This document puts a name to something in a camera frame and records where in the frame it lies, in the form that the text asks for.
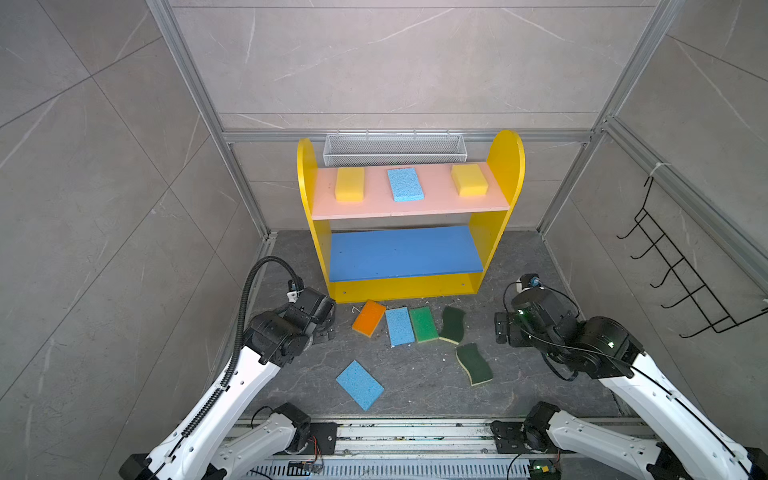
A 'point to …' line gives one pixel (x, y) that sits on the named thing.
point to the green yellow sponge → (424, 324)
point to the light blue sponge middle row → (399, 326)
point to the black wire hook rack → (705, 304)
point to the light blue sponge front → (360, 385)
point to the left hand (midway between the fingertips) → (312, 319)
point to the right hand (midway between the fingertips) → (512, 317)
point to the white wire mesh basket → (357, 148)
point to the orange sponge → (368, 318)
